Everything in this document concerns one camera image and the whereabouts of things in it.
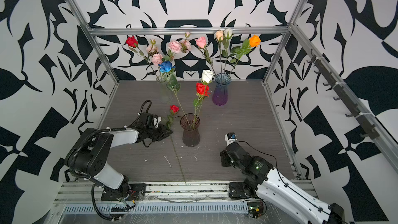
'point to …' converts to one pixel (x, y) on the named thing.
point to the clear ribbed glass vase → (165, 88)
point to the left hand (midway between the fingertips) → (172, 130)
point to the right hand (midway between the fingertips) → (221, 154)
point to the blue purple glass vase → (219, 94)
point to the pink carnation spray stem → (157, 58)
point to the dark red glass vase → (189, 123)
